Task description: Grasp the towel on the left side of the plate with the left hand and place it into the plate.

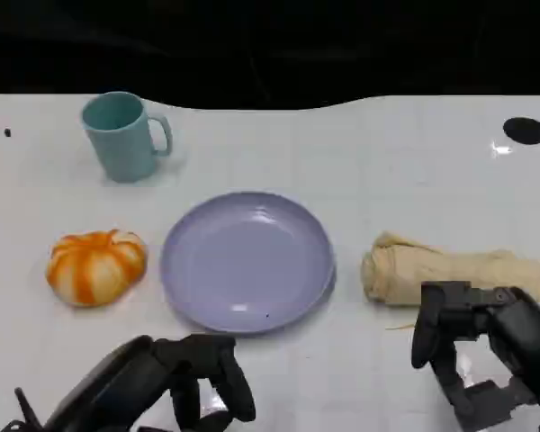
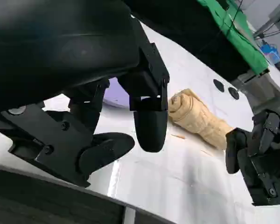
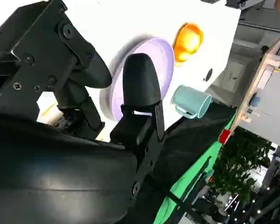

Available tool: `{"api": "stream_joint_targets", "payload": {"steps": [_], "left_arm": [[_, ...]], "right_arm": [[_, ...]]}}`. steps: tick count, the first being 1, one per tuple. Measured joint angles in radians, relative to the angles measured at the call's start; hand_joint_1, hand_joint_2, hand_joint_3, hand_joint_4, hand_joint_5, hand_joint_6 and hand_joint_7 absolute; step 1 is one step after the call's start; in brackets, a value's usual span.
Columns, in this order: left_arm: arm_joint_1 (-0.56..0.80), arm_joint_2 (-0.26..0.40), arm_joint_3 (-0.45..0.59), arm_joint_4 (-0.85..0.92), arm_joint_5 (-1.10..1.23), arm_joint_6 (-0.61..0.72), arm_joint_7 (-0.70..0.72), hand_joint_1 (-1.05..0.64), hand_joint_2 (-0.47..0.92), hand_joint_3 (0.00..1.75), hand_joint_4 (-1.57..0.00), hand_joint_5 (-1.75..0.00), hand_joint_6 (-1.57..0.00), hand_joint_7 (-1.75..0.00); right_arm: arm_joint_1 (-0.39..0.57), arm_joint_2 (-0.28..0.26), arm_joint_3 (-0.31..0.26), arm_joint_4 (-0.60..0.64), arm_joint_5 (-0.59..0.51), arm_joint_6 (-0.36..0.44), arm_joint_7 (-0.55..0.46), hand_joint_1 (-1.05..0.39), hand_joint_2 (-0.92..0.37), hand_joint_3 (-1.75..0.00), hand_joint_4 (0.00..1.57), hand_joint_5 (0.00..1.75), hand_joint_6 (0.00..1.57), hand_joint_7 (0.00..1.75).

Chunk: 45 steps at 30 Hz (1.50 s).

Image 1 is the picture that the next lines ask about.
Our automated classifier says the black table cable hole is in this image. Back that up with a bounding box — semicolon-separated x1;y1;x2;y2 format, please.
502;116;540;146

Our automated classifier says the pale green mug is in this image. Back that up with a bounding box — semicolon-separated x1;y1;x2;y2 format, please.
80;91;174;184

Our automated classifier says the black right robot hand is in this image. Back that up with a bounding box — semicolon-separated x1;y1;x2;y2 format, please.
410;280;540;432

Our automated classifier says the beige towel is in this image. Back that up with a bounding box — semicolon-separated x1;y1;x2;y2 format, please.
360;230;540;308

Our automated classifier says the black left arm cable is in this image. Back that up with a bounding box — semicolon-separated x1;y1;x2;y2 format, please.
0;386;44;432

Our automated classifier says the orange and white bread roll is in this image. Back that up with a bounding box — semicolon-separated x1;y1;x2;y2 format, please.
45;229;149;309

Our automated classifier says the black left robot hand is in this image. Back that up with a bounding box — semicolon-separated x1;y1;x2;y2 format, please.
40;332;257;432

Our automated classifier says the lilac plate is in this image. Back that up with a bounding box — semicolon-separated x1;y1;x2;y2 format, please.
160;191;338;338

